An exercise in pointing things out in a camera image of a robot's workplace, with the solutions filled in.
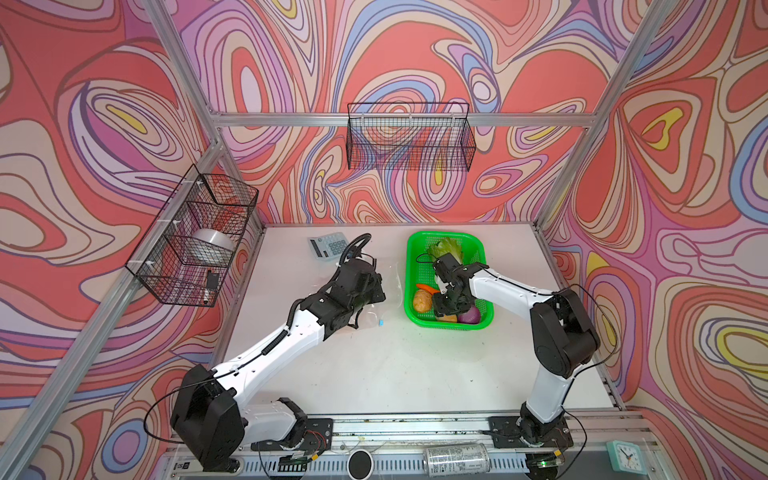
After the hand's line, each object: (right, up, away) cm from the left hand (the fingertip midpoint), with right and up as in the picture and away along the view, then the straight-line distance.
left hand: (385, 279), depth 79 cm
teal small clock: (+57, -41, -11) cm, 71 cm away
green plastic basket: (+12, +1, +25) cm, 28 cm away
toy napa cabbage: (+18, +9, +19) cm, 28 cm away
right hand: (+19, -13, +13) cm, 26 cm away
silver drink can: (+18, -39, -13) cm, 45 cm away
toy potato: (+12, -8, +13) cm, 19 cm away
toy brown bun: (+18, -12, +7) cm, 23 cm away
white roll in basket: (-42, +9, -9) cm, 44 cm away
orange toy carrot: (+14, -5, +19) cm, 24 cm away
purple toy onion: (+25, -12, +8) cm, 29 cm away
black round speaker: (-6, -40, -14) cm, 43 cm away
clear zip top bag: (-2, -8, -3) cm, 9 cm away
